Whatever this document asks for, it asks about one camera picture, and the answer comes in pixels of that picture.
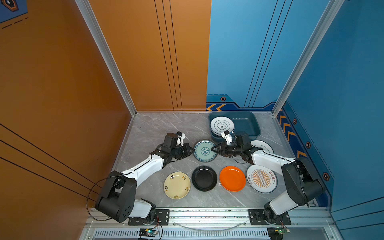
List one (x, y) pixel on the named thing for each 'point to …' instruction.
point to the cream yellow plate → (177, 185)
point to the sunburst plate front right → (261, 179)
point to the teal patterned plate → (203, 152)
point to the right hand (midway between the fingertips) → (211, 150)
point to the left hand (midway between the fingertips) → (196, 149)
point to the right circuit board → (277, 233)
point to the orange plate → (232, 178)
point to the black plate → (204, 178)
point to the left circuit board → (147, 232)
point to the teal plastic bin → (246, 121)
